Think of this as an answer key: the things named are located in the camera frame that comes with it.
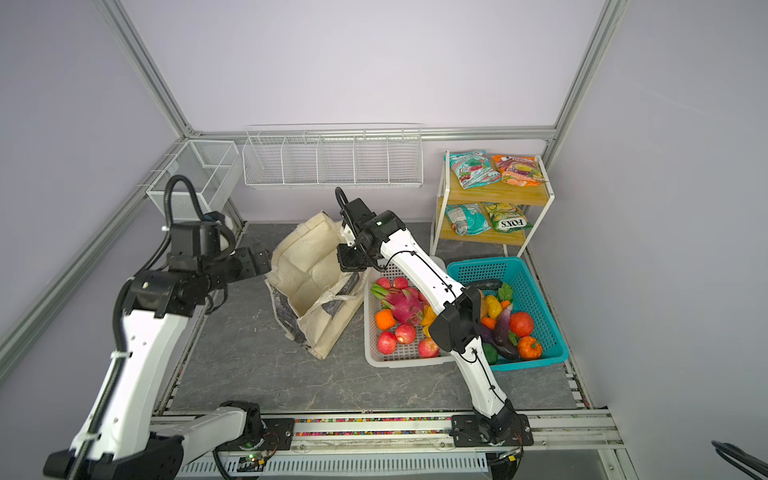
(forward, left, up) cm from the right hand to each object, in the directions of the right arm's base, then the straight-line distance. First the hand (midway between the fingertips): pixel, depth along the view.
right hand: (343, 270), depth 82 cm
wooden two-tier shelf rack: (+16, -53, +11) cm, 57 cm away
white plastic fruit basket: (-16, -17, -20) cm, 31 cm away
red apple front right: (-16, -23, -14) cm, 32 cm away
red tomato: (-10, -50, -13) cm, 53 cm away
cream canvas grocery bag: (-12, +5, +4) cm, 13 cm away
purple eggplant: (-13, -43, -13) cm, 47 cm away
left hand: (-6, +18, +13) cm, 23 cm away
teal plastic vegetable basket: (0, -55, -15) cm, 57 cm away
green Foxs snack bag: (+22, -51, -2) cm, 56 cm away
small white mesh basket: (+38, +47, +7) cm, 61 cm away
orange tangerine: (-8, -11, -14) cm, 19 cm away
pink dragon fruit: (-6, -17, -9) cm, 20 cm away
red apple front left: (-15, -12, -14) cm, 24 cm away
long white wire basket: (+40, +7, +10) cm, 42 cm away
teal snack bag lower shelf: (+22, -38, -2) cm, 44 cm away
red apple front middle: (-12, -17, -15) cm, 26 cm away
